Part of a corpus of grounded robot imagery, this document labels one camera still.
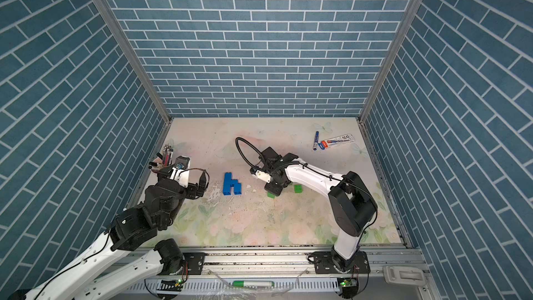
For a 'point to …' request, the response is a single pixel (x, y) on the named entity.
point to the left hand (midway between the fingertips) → (197, 169)
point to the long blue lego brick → (227, 183)
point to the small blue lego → (227, 176)
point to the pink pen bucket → (157, 167)
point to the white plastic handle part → (404, 276)
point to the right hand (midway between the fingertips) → (274, 186)
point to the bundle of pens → (166, 155)
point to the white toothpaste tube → (336, 141)
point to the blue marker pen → (316, 141)
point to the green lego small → (298, 188)
